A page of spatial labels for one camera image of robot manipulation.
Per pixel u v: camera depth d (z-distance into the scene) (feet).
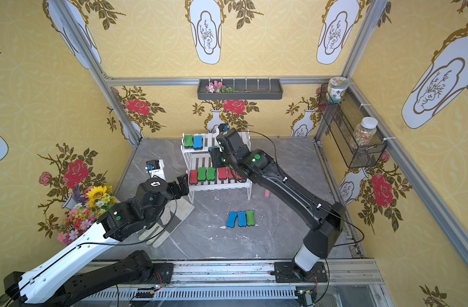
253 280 2.40
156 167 1.89
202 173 2.89
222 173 2.95
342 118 3.25
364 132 2.13
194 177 2.81
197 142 2.70
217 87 2.88
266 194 3.11
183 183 2.02
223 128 2.05
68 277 1.42
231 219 2.88
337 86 2.76
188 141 2.65
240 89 2.95
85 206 2.46
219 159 2.06
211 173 2.89
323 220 1.35
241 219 2.85
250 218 2.87
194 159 3.11
